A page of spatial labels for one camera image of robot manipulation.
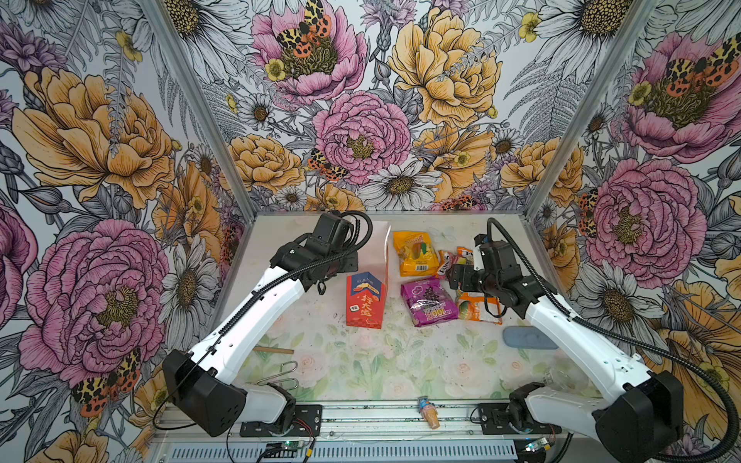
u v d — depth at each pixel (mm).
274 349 866
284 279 470
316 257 516
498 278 606
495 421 733
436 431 731
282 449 726
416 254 1018
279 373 826
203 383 384
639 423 385
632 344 429
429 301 894
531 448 715
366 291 772
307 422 737
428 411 731
